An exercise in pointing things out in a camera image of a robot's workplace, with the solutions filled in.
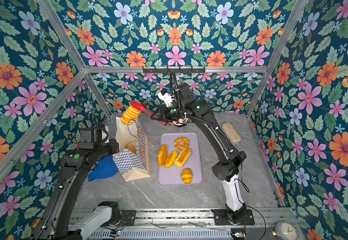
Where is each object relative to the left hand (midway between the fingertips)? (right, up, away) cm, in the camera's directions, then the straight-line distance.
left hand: (118, 140), depth 71 cm
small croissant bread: (+33, -22, +13) cm, 42 cm away
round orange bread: (-2, -7, +23) cm, 24 cm away
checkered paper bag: (+7, -10, +3) cm, 12 cm away
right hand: (+18, +11, -5) cm, 22 cm away
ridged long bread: (+5, +12, +1) cm, 13 cm away
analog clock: (+79, -41, -4) cm, 89 cm away
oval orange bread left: (+18, -11, +19) cm, 29 cm away
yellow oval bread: (+24, -14, +20) cm, 34 cm away
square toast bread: (+31, -12, +20) cm, 39 cm away
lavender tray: (+24, -23, +18) cm, 38 cm away
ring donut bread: (+28, -7, +28) cm, 40 cm away
